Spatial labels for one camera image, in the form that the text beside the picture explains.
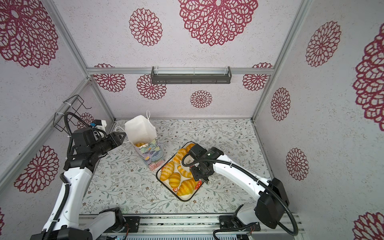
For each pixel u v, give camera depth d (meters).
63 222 0.38
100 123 0.65
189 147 1.00
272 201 0.37
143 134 0.99
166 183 0.87
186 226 0.74
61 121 0.72
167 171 0.88
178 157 0.93
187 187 0.81
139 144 0.78
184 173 0.88
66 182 0.44
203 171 0.64
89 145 0.54
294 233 0.37
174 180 0.85
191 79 0.87
